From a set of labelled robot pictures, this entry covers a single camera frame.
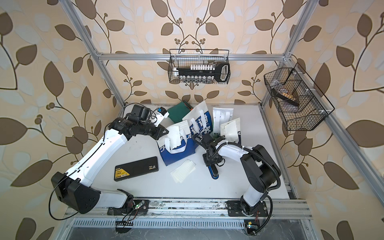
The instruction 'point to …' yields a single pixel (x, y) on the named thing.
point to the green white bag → (220, 115)
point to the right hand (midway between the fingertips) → (210, 162)
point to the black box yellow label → (136, 168)
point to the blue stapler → (214, 172)
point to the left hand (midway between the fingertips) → (165, 129)
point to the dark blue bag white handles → (229, 129)
